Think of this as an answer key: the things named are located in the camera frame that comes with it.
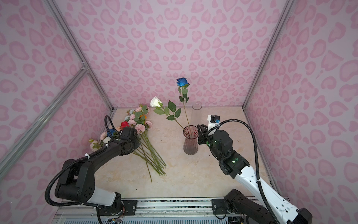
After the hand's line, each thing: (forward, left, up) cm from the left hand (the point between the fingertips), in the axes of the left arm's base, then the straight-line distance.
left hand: (137, 142), depth 92 cm
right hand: (-6, -39, +26) cm, 47 cm away
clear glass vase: (+17, -41, +7) cm, 44 cm away
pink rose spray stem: (-4, -7, -6) cm, 10 cm away
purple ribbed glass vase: (-1, -35, +9) cm, 37 cm away
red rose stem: (+12, +9, +5) cm, 16 cm away
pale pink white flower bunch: (+2, +21, +2) cm, 22 cm away
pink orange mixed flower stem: (+21, +4, -1) cm, 21 cm away
